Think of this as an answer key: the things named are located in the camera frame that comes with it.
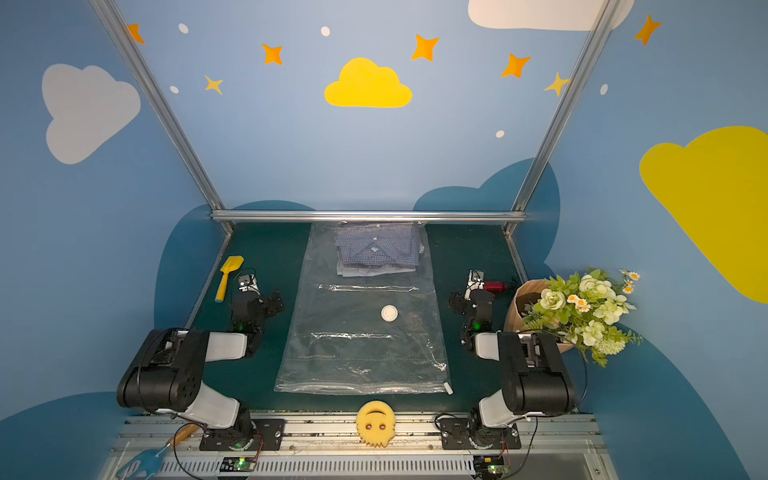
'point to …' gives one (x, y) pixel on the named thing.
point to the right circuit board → (489, 467)
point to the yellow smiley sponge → (375, 422)
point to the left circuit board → (238, 464)
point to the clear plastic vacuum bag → (365, 317)
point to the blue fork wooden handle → (141, 465)
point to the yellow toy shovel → (230, 264)
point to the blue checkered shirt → (372, 249)
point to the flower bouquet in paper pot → (582, 311)
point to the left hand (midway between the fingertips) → (269, 290)
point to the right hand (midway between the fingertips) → (475, 285)
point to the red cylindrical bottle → (495, 286)
